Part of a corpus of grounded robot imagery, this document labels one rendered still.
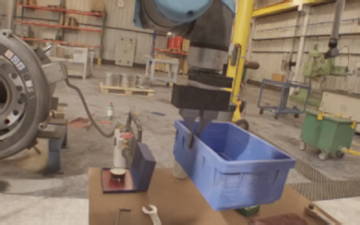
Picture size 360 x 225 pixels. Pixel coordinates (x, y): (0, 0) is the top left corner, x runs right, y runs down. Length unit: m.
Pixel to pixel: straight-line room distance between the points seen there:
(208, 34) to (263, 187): 0.35
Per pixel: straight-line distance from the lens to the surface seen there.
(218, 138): 0.77
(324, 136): 3.27
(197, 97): 0.52
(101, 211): 0.73
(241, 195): 0.52
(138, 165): 0.95
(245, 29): 4.34
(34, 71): 1.40
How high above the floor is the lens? 0.91
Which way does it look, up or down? 12 degrees down
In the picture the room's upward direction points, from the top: 9 degrees clockwise
